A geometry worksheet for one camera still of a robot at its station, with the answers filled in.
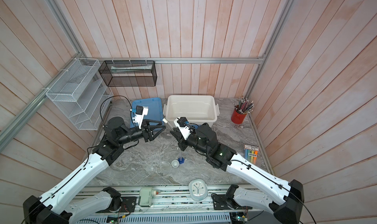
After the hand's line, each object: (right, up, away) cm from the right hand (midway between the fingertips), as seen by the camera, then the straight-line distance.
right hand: (172, 130), depth 66 cm
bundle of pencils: (+46, +13, +32) cm, 58 cm away
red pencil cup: (+43, +5, +36) cm, 56 cm away
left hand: (-4, +1, -1) cm, 4 cm away
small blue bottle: (+3, -21, +22) cm, 31 cm away
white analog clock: (+13, -33, +10) cm, 37 cm away
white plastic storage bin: (+15, +11, +40) cm, 45 cm away
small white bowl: (0, -22, +20) cm, 30 cm away
